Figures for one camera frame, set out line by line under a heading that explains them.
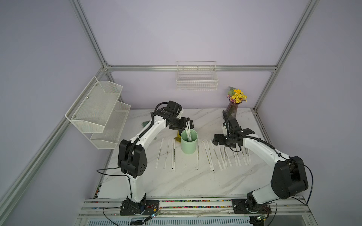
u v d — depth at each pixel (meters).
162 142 0.99
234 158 0.92
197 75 0.95
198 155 0.93
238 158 0.91
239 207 0.73
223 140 0.78
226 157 0.93
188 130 0.88
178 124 0.78
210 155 0.93
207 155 0.93
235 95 0.95
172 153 0.93
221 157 0.93
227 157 0.93
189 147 0.91
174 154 0.93
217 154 0.94
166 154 0.93
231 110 1.04
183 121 0.78
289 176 0.44
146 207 0.73
